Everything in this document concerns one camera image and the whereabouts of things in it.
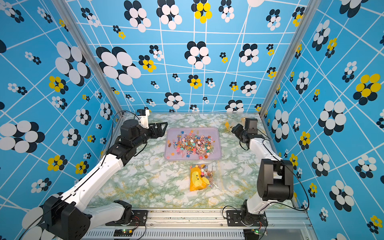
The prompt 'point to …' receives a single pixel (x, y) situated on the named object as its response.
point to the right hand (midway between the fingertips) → (237, 129)
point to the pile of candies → (192, 144)
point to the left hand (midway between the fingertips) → (163, 122)
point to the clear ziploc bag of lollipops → (243, 121)
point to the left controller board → (123, 232)
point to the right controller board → (251, 234)
